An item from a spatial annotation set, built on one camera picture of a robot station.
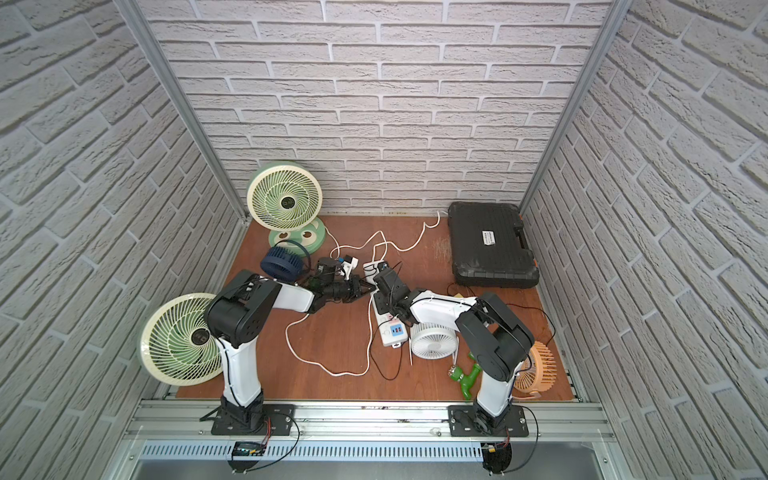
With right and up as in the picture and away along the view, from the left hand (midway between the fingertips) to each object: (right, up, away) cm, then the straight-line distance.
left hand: (367, 279), depth 96 cm
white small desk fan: (+19, -14, -20) cm, 30 cm away
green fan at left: (-44, -13, -25) cm, 52 cm away
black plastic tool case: (+42, +11, +5) cm, 43 cm away
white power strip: (+9, -15, -9) cm, 19 cm away
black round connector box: (+34, -39, -27) cm, 58 cm away
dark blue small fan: (-27, +5, -4) cm, 27 cm away
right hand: (+7, -5, -2) cm, 8 cm away
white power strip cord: (+6, +14, +2) cm, 15 cm away
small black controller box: (-27, -40, -24) cm, 54 cm away
